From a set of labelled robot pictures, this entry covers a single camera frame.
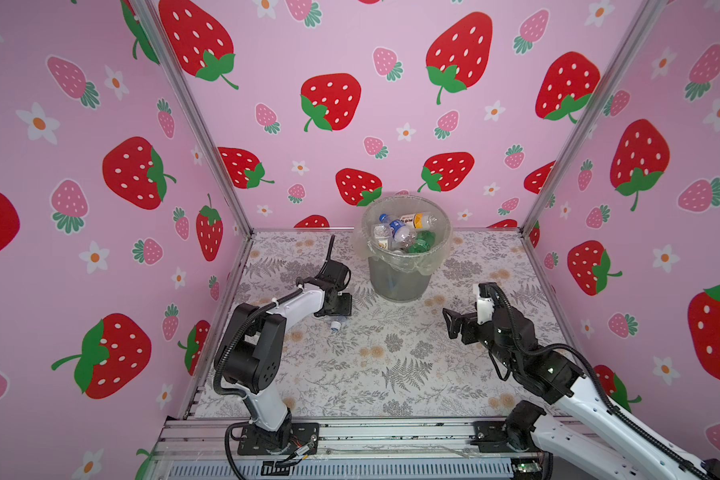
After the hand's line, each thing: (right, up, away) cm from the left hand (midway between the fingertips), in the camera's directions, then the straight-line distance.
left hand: (343, 306), depth 95 cm
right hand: (+31, +3, -21) cm, 38 cm away
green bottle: (+26, +21, -4) cm, 34 cm away
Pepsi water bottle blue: (+19, +22, -9) cm, 30 cm away
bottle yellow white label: (+26, +27, -6) cm, 38 cm away
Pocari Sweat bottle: (-2, -5, -5) cm, 7 cm away
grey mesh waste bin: (+18, +7, -4) cm, 20 cm away
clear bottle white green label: (+12, +23, -13) cm, 29 cm away
